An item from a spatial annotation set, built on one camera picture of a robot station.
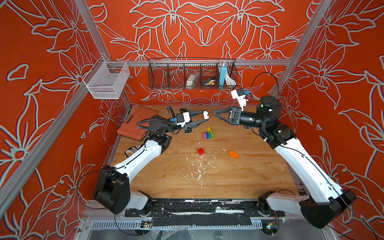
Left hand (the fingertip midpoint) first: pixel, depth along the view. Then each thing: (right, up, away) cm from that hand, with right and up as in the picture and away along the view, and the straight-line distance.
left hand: (205, 114), depth 59 cm
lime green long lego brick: (+9, -12, +42) cm, 44 cm away
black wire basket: (-18, +30, +42) cm, 55 cm away
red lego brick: (0, -22, +30) cm, 38 cm away
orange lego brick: (+21, -24, +34) cm, 47 cm away
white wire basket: (-60, +23, +35) cm, 73 cm away
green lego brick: (+7, -13, +40) cm, 43 cm away
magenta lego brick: (+3, -13, +41) cm, 43 cm away
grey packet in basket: (-5, +23, +33) cm, 41 cm away
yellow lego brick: (+7, -9, +45) cm, 46 cm away
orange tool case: (-45, +3, +48) cm, 66 cm away
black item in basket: (+5, +20, +28) cm, 35 cm away
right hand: (+3, -1, -2) cm, 4 cm away
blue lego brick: (+5, -13, +40) cm, 43 cm away
